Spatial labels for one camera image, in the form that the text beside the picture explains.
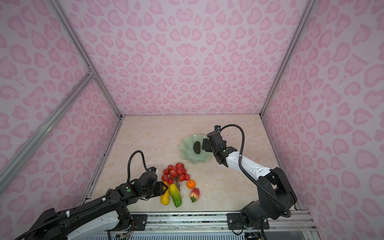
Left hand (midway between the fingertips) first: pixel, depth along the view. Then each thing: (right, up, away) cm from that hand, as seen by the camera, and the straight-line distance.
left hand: (167, 186), depth 81 cm
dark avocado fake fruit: (+16, +19, +16) cm, 30 cm away
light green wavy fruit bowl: (+10, +15, +16) cm, 25 cm away
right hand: (+24, +25, +7) cm, 35 cm away
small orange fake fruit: (+13, +1, 0) cm, 13 cm away
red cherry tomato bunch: (+4, +6, +2) cm, 8 cm away
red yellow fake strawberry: (+15, -3, -3) cm, 16 cm away
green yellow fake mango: (+5, -3, -3) cm, 7 cm away
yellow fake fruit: (0, -4, -4) cm, 6 cm away
